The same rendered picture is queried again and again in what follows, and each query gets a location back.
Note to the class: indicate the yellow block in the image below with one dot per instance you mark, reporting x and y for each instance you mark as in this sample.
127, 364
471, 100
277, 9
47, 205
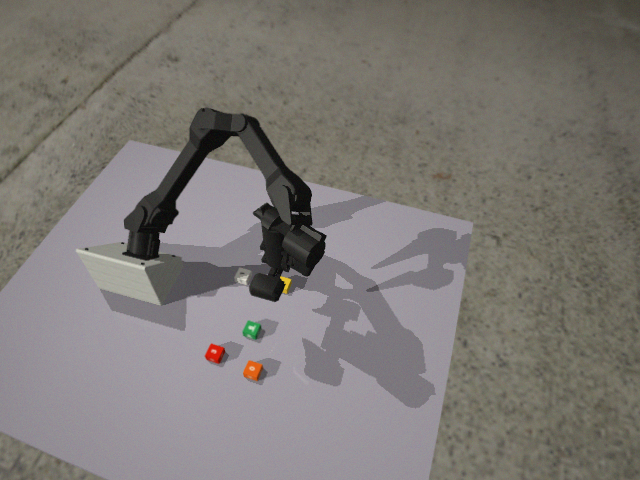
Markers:
288, 283

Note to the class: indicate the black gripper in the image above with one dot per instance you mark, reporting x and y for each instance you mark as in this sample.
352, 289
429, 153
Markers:
269, 287

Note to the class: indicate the red block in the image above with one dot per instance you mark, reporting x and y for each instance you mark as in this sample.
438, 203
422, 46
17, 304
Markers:
215, 353

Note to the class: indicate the green block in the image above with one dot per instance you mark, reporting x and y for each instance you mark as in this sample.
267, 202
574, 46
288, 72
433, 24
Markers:
251, 330

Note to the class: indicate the orange block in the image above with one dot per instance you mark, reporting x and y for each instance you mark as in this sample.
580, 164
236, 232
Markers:
253, 370

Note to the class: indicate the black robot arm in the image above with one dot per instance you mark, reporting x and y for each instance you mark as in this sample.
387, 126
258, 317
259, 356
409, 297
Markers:
288, 193

